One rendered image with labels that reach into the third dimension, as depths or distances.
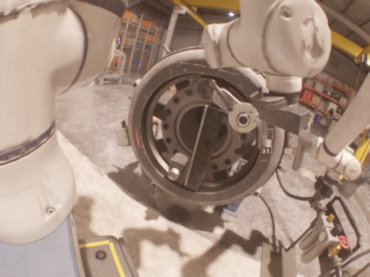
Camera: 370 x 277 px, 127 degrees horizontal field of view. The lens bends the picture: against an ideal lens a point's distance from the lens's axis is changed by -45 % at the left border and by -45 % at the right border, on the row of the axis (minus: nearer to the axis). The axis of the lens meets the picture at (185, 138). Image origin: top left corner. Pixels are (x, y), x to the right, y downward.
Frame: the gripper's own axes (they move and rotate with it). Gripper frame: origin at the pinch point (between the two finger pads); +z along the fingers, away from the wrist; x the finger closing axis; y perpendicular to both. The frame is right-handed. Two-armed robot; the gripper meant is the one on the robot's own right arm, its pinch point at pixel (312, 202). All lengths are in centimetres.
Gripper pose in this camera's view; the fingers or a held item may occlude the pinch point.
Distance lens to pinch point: 98.5
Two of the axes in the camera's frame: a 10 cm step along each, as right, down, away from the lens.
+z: -2.4, 8.8, 4.1
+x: -3.5, 3.1, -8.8
